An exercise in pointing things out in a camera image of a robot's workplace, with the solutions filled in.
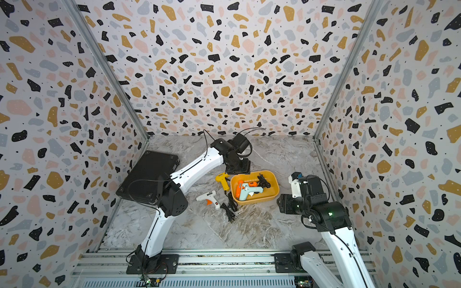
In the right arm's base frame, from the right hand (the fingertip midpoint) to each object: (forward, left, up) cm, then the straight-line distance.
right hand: (283, 201), depth 71 cm
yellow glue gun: (+22, +28, -17) cm, 40 cm away
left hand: (+17, +13, -5) cm, 22 cm away
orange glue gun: (+17, +12, -16) cm, 26 cm away
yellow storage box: (+22, +15, -18) cm, 32 cm away
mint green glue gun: (+13, +15, -15) cm, 25 cm away
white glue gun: (+9, +33, -19) cm, 39 cm away
